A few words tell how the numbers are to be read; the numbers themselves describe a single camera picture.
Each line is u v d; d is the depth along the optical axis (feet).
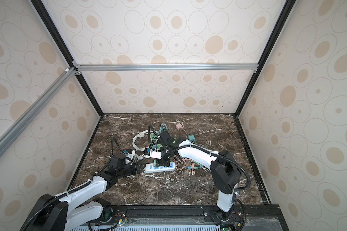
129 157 2.30
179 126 3.61
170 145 2.02
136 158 3.02
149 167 2.87
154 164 2.63
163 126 3.59
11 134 1.82
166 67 2.98
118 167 2.22
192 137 3.41
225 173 1.51
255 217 2.43
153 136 3.18
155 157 2.38
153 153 2.35
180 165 3.01
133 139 3.36
